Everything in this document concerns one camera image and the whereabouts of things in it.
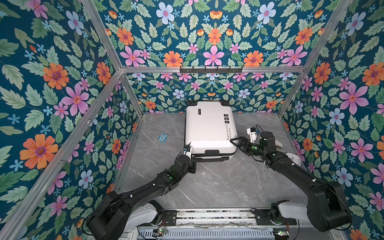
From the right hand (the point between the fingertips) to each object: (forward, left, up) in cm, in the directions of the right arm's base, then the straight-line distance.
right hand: (234, 143), depth 82 cm
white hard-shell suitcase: (+9, +14, +4) cm, 17 cm away
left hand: (-6, +20, -5) cm, 21 cm away
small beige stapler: (+8, -33, -14) cm, 37 cm away
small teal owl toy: (+16, +46, -15) cm, 51 cm away
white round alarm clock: (-2, -40, -14) cm, 42 cm away
